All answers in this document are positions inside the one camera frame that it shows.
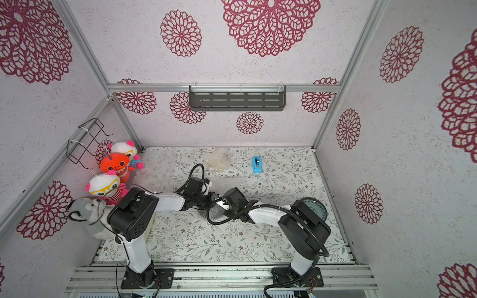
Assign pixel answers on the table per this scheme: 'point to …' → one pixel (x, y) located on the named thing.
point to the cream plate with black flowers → (218, 160)
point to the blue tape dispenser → (258, 164)
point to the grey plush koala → (95, 213)
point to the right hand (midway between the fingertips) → (226, 201)
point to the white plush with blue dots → (128, 148)
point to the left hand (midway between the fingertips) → (221, 202)
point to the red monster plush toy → (117, 164)
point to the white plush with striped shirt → (107, 187)
